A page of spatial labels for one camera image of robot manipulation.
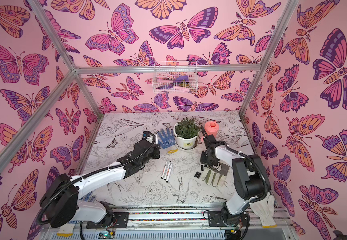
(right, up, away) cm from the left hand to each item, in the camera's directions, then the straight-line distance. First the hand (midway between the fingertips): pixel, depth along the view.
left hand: (161, 144), depth 83 cm
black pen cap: (+24, -15, +9) cm, 30 cm away
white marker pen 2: (+4, -17, +6) cm, 19 cm away
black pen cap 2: (+21, -19, +4) cm, 29 cm away
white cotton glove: (+54, -32, -7) cm, 63 cm away
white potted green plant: (+14, +6, +5) cm, 16 cm away
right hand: (+27, -11, +10) cm, 31 cm away
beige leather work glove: (+31, -20, +4) cm, 37 cm away
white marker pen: (+2, -21, +4) cm, 21 cm away
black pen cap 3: (+20, -19, +6) cm, 28 cm away
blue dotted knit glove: (+1, 0, +22) cm, 22 cm away
